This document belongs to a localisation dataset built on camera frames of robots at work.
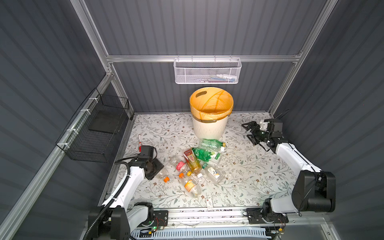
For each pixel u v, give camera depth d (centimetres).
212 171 83
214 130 92
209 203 77
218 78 92
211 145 91
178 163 87
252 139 81
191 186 79
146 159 66
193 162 87
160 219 73
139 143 102
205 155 89
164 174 85
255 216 73
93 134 73
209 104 104
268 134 67
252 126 79
